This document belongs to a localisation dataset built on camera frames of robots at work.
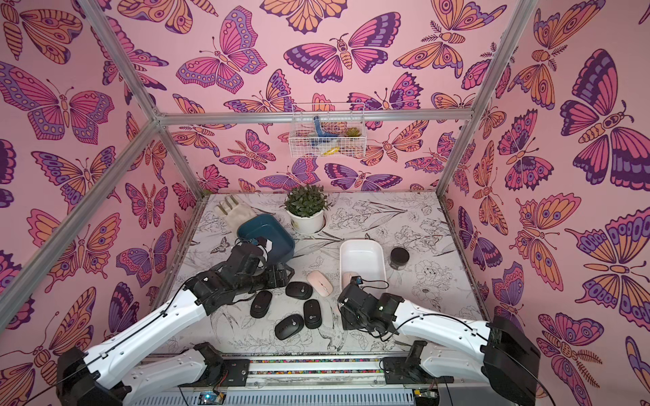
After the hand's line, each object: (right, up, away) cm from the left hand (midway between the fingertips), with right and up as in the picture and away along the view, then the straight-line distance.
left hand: (289, 271), depth 76 cm
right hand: (+19, -15, +4) cm, 25 cm away
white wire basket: (+12, +49, +18) cm, 54 cm away
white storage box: (+26, 0, +22) cm, 35 cm away
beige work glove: (-31, +18, +36) cm, 51 cm away
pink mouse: (+9, -7, +13) cm, 18 cm away
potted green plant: (+3, +20, +15) cm, 25 cm away
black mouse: (-11, -13, +9) cm, 19 cm away
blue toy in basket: (+9, +48, +18) cm, 52 cm away
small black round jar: (+38, +1, +19) cm, 43 cm away
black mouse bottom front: (-1, -19, +5) cm, 19 cm away
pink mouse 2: (+18, -6, +14) cm, 24 cm away
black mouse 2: (+2, -9, +11) cm, 14 cm away
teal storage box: (-15, +13, +32) cm, 37 cm away
